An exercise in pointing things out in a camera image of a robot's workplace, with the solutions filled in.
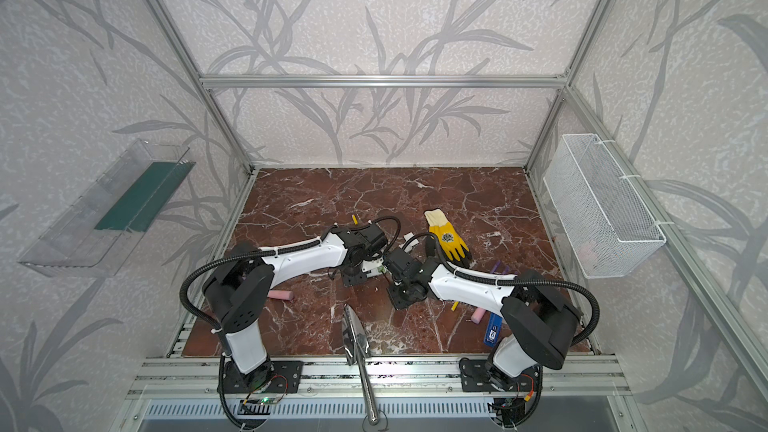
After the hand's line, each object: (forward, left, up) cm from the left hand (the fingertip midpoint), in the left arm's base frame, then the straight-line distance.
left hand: (356, 263), depth 90 cm
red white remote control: (-5, -6, +7) cm, 11 cm away
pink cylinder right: (-15, -36, -1) cm, 38 cm away
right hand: (-8, -12, 0) cm, 15 cm away
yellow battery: (+19, +3, -4) cm, 19 cm away
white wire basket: (-6, -57, +32) cm, 65 cm away
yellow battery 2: (-12, -30, -2) cm, 32 cm away
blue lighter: (-19, -38, +1) cm, 43 cm away
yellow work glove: (+10, -29, -2) cm, 31 cm away
